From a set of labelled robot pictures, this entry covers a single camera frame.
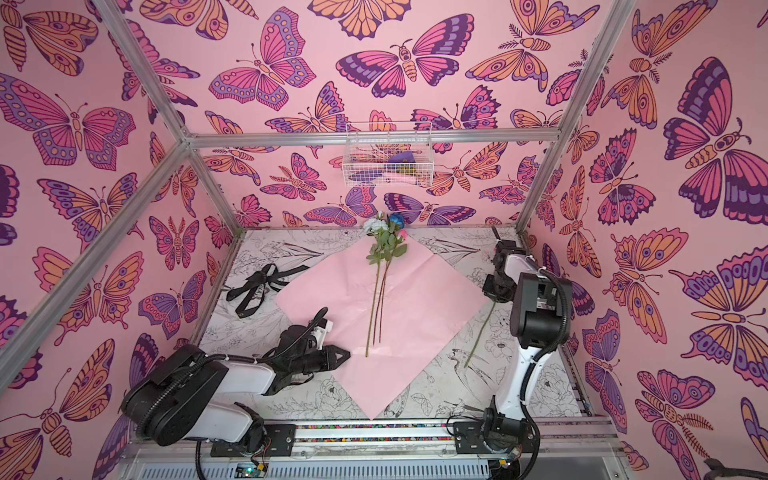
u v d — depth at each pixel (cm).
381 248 113
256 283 104
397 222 112
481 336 92
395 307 99
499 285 85
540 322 55
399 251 111
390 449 73
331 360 78
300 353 73
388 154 95
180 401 44
